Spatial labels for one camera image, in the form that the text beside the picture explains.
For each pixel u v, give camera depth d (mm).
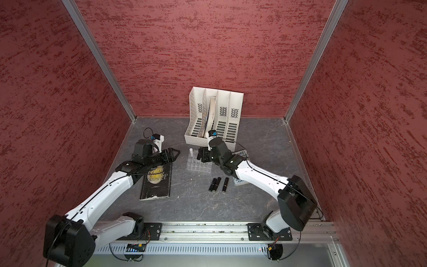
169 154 723
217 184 875
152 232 743
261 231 740
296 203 424
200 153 806
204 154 707
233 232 756
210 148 631
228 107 1069
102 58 878
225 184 874
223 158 617
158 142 741
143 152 611
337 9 712
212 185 873
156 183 874
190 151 935
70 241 377
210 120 897
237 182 874
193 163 969
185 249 775
